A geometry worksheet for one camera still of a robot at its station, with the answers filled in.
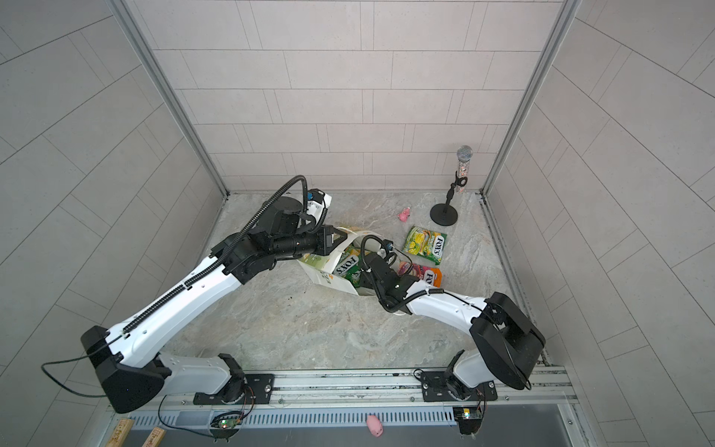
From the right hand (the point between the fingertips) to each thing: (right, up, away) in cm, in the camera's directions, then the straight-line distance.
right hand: (362, 273), depth 86 cm
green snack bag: (-4, +3, 0) cm, 5 cm away
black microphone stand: (+32, +18, +22) cm, 43 cm away
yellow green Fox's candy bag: (+22, +8, +11) cm, 26 cm away
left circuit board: (-31, -31, -22) cm, 49 cm away
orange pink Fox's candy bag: (+22, -2, +5) cm, 23 cm away
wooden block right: (-47, -33, -22) cm, 62 cm away
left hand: (-1, +13, -21) cm, 25 cm away
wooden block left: (-56, -33, -22) cm, 68 cm away
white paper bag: (-10, +5, -14) cm, 17 cm away
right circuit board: (+27, -32, -18) cm, 46 cm away
